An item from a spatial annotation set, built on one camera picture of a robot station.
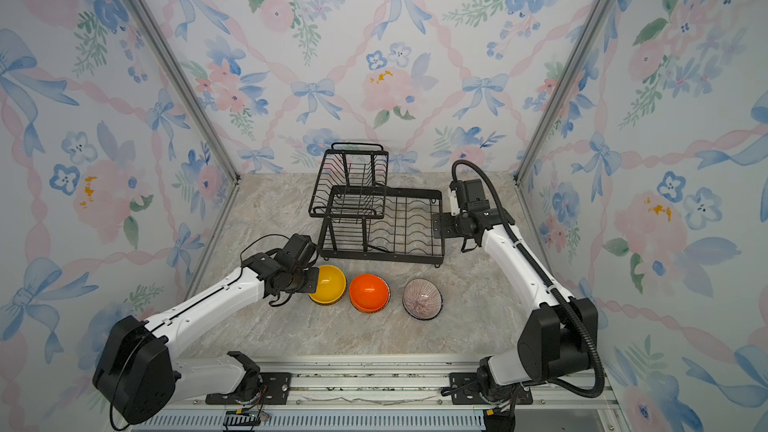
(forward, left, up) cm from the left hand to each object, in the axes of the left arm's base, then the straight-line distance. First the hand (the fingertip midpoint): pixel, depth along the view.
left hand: (312, 277), depth 84 cm
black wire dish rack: (+10, -15, +14) cm, 23 cm away
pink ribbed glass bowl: (-4, -31, -6) cm, 32 cm away
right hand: (+13, -39, +9) cm, 42 cm away
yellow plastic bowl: (-1, -5, -3) cm, 6 cm away
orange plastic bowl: (-3, -16, -3) cm, 17 cm away
